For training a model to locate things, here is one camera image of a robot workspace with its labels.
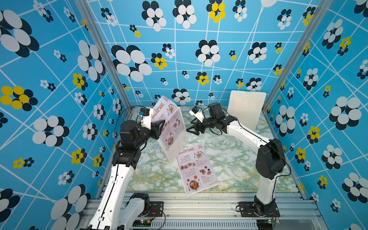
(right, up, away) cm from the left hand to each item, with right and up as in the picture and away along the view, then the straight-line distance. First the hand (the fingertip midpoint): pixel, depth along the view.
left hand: (162, 118), depth 69 cm
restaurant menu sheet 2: (+17, -32, +18) cm, 41 cm away
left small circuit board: (-11, -54, +3) cm, 55 cm away
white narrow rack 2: (+51, +8, +25) cm, 58 cm away
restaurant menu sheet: (+1, +4, +5) cm, 6 cm away
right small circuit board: (+51, -52, 0) cm, 73 cm away
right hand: (+15, -3, +15) cm, 22 cm away
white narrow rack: (+3, -22, +27) cm, 35 cm away
